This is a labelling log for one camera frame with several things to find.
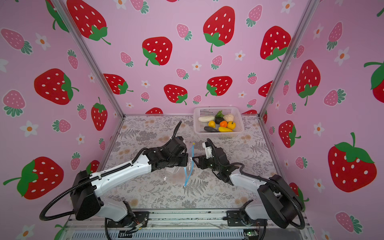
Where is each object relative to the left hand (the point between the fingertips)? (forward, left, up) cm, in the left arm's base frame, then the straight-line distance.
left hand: (189, 159), depth 78 cm
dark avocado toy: (+39, -20, -10) cm, 45 cm away
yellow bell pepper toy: (+34, -29, -10) cm, 46 cm away
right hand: (+3, -3, -4) cm, 6 cm away
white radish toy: (+42, -11, -12) cm, 45 cm away
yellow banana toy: (+30, -24, -11) cm, 40 cm away
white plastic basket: (+47, -16, -8) cm, 50 cm away
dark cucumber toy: (+32, -13, -13) cm, 37 cm away
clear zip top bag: (-2, +6, -16) cm, 17 cm away
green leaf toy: (+44, -21, -9) cm, 49 cm away
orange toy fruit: (+36, -23, -11) cm, 44 cm away
